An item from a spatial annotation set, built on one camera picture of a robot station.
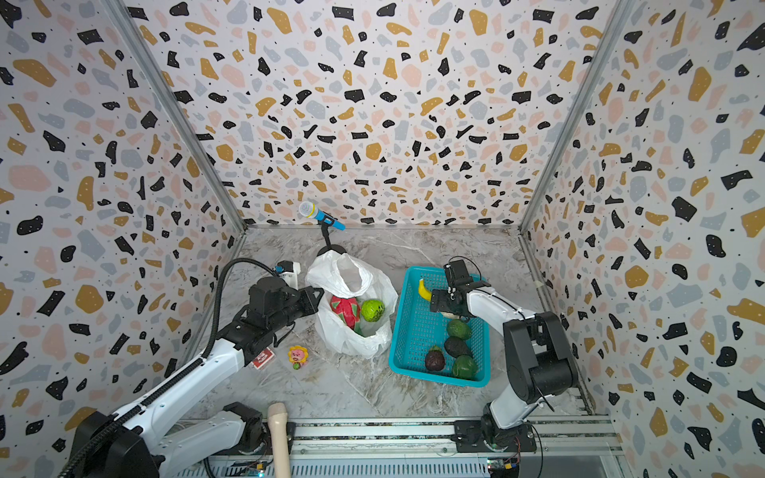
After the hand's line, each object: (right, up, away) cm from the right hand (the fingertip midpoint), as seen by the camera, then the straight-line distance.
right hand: (443, 297), depth 94 cm
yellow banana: (-6, +2, +4) cm, 7 cm away
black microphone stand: (-40, +17, +14) cm, 45 cm away
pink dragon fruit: (-29, -3, -5) cm, 30 cm away
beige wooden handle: (-44, -27, -21) cm, 56 cm away
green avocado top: (+4, -8, -6) cm, 11 cm away
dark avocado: (+3, -13, -9) cm, 16 cm away
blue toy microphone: (-41, +28, -4) cm, 50 cm away
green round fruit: (+3, -16, -16) cm, 23 cm away
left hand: (-34, +5, -15) cm, 37 cm away
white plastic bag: (-28, +9, -22) cm, 36 cm away
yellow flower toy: (-43, -15, -11) cm, 46 cm away
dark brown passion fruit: (-4, -15, -12) cm, 20 cm away
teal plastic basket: (-7, -10, 0) cm, 12 cm away
